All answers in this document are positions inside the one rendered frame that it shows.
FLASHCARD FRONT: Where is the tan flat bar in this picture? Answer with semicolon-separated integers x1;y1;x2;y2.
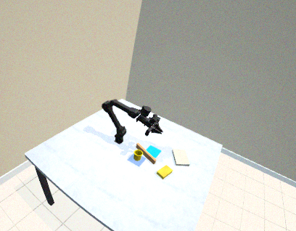
136;143;157;164

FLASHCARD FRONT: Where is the yellow rectangular block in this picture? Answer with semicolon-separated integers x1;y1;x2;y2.
157;165;173;179

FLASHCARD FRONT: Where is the yellow cup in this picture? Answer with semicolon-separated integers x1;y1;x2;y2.
133;150;143;161

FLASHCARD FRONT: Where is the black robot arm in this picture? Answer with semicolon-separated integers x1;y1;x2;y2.
102;99;158;145

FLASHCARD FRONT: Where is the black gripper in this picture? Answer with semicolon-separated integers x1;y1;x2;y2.
143;117;163;136

